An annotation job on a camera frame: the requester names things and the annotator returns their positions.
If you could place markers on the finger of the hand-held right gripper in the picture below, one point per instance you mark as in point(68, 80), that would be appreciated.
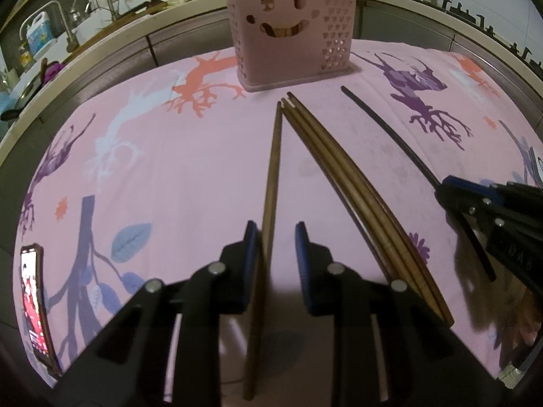
point(466, 184)
point(471, 205)

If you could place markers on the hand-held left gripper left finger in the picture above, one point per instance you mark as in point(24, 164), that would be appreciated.
point(251, 263)

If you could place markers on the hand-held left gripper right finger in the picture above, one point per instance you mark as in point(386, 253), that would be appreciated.
point(303, 263)

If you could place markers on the dark slender chopstick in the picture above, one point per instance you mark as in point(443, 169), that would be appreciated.
point(382, 123)

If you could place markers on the pink smiley utensil holder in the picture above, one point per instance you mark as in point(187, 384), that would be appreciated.
point(292, 57)

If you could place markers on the bunch of wooden chopsticks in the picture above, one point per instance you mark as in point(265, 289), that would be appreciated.
point(282, 30)

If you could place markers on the pink printed tablecloth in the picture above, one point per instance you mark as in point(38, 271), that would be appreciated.
point(191, 169)

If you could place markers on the black gas stove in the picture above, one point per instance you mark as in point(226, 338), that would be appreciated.
point(500, 29)

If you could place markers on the smartphone with lit screen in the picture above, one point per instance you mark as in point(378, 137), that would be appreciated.
point(36, 305)

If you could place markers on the purple cloth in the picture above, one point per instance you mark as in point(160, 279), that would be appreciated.
point(53, 72)

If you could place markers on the black pan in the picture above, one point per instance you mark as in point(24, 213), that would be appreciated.
point(21, 99)

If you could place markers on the angular chrome sink faucet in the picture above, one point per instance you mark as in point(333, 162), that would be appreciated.
point(63, 21)

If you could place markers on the blue label plastic jug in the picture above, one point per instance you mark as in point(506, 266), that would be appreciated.
point(40, 36)

